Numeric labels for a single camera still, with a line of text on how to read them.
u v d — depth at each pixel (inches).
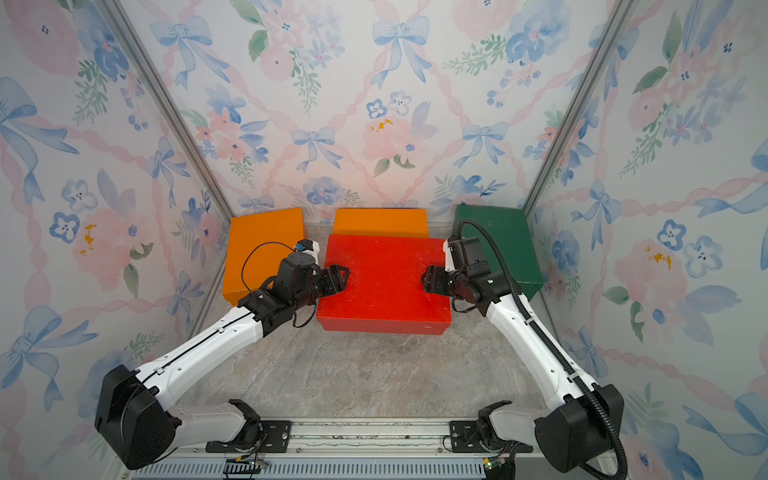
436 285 27.1
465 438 29.3
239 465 28.8
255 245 25.5
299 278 23.2
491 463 28.5
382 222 46.4
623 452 14.2
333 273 27.6
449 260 27.6
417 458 28.5
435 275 27.1
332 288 27.4
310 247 28.1
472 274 22.7
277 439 29.0
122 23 27.7
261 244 25.5
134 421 15.2
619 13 27.1
